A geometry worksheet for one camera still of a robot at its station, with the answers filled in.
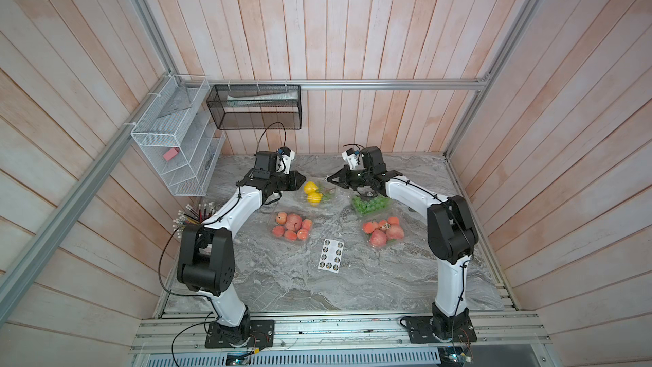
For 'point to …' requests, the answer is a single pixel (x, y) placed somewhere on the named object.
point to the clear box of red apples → (384, 231)
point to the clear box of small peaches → (291, 227)
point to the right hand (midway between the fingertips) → (326, 178)
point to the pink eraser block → (171, 154)
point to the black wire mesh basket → (256, 119)
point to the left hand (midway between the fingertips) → (304, 181)
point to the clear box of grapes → (378, 205)
